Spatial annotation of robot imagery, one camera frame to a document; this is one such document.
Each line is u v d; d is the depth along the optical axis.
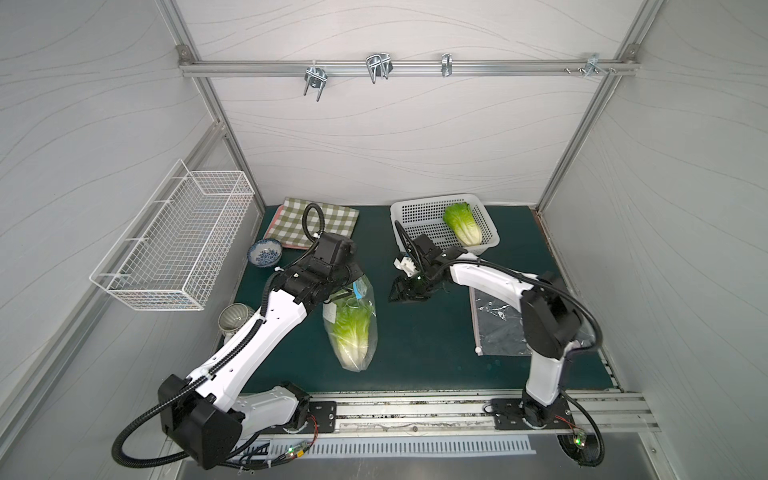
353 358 0.77
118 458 0.36
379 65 0.77
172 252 0.69
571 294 1.01
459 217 1.05
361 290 0.74
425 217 1.15
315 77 0.79
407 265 0.84
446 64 0.77
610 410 0.77
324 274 0.56
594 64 0.76
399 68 0.80
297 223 1.93
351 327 0.77
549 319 0.49
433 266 0.67
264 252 1.04
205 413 0.37
